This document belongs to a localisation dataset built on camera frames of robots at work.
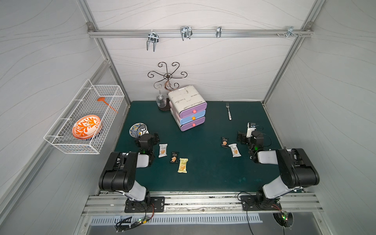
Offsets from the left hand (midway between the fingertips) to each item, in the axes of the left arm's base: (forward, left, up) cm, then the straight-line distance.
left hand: (147, 133), depth 93 cm
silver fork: (+33, -57, -7) cm, 67 cm away
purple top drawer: (+10, -30, +12) cm, 34 cm away
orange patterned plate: (-14, +18, +27) cm, 35 cm away
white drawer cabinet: (+9, -26, +15) cm, 31 cm away
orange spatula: (+6, +20, +25) cm, 32 cm away
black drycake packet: (0, -51, -7) cm, 52 cm away
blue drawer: (+12, -34, +6) cm, 37 cm away
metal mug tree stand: (+28, -11, +24) cm, 39 cm away
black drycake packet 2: (-13, -18, -6) cm, 23 cm away
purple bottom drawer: (+8, -27, -2) cm, 29 cm away
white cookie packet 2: (-9, -11, -6) cm, 15 cm away
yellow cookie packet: (-18, -24, -6) cm, 30 cm away
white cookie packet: (-7, -57, -7) cm, 58 cm away
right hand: (+4, -66, -1) cm, 66 cm away
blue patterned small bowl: (+6, +12, -5) cm, 14 cm away
